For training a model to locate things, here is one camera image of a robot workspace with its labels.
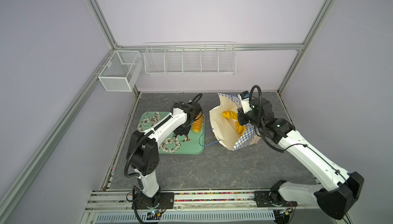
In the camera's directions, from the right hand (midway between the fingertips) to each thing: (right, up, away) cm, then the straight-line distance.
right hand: (239, 110), depth 75 cm
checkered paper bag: (-4, -13, +20) cm, 24 cm away
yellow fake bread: (-1, -4, +21) cm, 21 cm away
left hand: (-33, -13, +7) cm, 36 cm away
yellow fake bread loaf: (-22, -10, +23) cm, 33 cm away
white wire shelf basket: (-25, +33, +23) cm, 48 cm away
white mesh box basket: (-72, +25, +24) cm, 80 cm away
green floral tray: (-26, -21, +19) cm, 38 cm away
